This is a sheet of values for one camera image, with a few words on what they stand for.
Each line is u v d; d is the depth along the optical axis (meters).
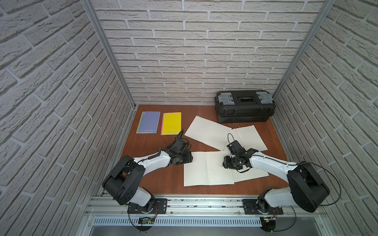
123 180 0.42
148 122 1.07
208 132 1.03
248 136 1.01
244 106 0.97
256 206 0.73
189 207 0.76
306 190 0.43
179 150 0.70
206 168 0.87
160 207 0.74
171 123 1.09
